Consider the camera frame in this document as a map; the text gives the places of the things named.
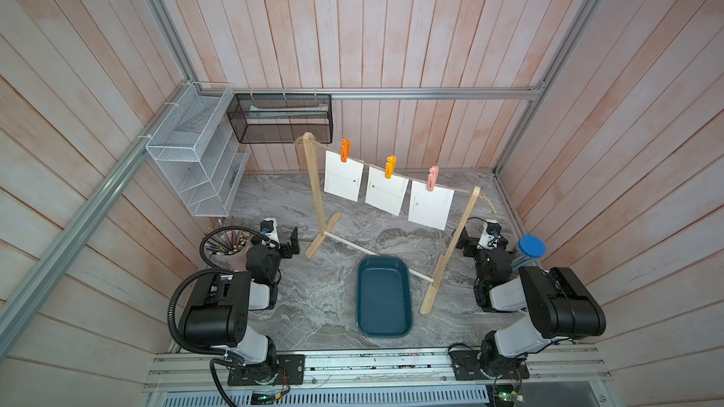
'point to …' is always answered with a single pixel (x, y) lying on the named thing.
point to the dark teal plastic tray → (384, 297)
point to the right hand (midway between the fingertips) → (478, 225)
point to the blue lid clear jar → (530, 252)
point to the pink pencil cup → (232, 246)
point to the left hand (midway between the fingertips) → (283, 229)
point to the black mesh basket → (281, 118)
